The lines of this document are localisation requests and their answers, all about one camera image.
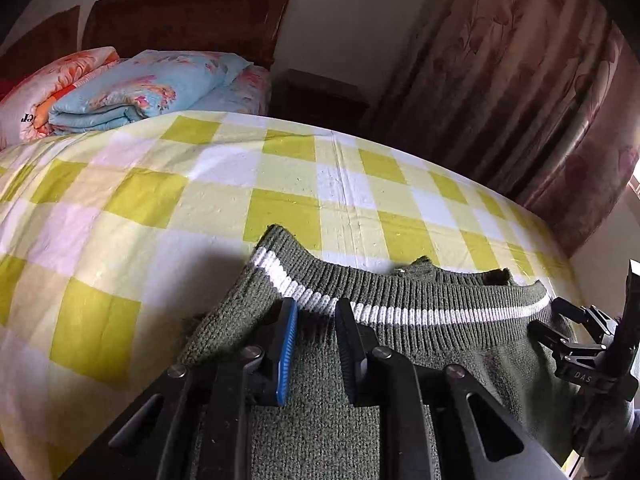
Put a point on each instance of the dark wooden nightstand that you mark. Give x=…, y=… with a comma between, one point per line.
x=320, y=100

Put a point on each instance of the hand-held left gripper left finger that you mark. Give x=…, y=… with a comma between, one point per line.
x=286, y=355

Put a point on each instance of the blue floral quilt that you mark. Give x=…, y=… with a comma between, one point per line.
x=150, y=85

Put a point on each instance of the large wooden headboard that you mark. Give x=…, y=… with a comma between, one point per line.
x=190, y=15

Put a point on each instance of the small wooden headboard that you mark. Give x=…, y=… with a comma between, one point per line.
x=45, y=40

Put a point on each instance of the pink floral quilt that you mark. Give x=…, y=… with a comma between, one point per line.
x=40, y=90

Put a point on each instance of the person's right hand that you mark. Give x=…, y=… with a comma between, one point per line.
x=605, y=430

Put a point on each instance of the pink floral curtain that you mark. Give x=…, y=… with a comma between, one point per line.
x=500, y=85

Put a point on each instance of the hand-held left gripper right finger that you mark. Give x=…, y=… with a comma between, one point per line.
x=347, y=355

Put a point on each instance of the yellow checked bed sheet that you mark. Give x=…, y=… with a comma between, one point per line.
x=150, y=200

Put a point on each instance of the green knit sweater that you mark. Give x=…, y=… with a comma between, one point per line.
x=475, y=345

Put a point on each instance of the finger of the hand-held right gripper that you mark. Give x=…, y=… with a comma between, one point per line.
x=542, y=332
x=570, y=309

